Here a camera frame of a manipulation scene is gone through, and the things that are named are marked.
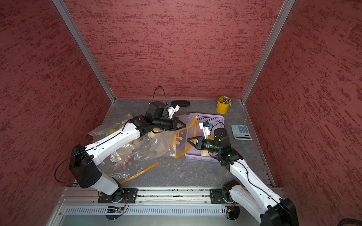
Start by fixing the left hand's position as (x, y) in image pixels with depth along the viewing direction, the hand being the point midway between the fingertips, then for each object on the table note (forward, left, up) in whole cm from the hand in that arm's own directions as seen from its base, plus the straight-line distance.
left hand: (185, 128), depth 73 cm
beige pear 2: (+3, +20, -12) cm, 23 cm away
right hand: (-6, -1, -5) cm, 8 cm away
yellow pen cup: (+33, -29, -21) cm, 49 cm away
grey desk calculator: (+13, -41, -24) cm, 49 cm away
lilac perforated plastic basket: (+22, -23, -22) cm, 38 cm away
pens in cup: (+30, -29, -8) cm, 43 cm away
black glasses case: (+43, +4, -26) cm, 51 cm away
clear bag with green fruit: (-11, +36, -25) cm, 45 cm away
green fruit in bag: (+10, +51, -20) cm, 56 cm away
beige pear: (-5, -13, -19) cm, 24 cm away
